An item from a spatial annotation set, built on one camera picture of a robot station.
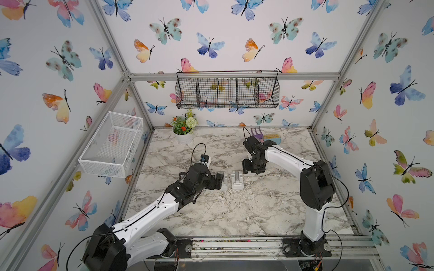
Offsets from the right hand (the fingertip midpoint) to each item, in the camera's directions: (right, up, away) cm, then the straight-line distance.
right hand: (249, 170), depth 91 cm
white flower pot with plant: (-38, +24, +10) cm, 46 cm away
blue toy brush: (+21, +18, +23) cm, 36 cm away
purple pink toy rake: (+10, +19, +27) cm, 35 cm away
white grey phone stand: (-6, -6, +2) cm, 9 cm away
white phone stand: (-13, -8, 0) cm, 16 cm away
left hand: (-17, 0, -10) cm, 20 cm away
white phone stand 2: (-1, -1, -7) cm, 7 cm away
